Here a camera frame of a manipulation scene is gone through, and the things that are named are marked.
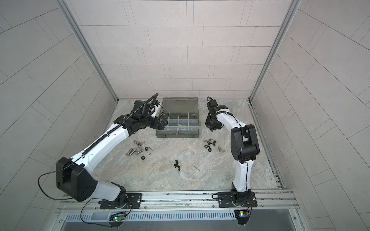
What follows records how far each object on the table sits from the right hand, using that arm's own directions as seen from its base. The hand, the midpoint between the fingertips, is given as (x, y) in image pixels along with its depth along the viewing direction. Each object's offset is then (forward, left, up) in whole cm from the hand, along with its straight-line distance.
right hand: (209, 126), depth 96 cm
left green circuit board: (-47, +47, 0) cm, 67 cm away
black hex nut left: (-18, +42, -3) cm, 46 cm away
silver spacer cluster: (-14, +50, -2) cm, 52 cm away
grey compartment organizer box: (+11, +18, 0) cm, 21 cm away
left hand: (-4, +27, +17) cm, 31 cm away
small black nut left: (-12, +41, -3) cm, 43 cm away
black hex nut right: (-15, +1, -4) cm, 16 cm away
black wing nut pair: (-23, +22, -4) cm, 32 cm away
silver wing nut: (-15, -6, -4) cm, 17 cm away
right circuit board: (-49, -10, -6) cm, 50 cm away
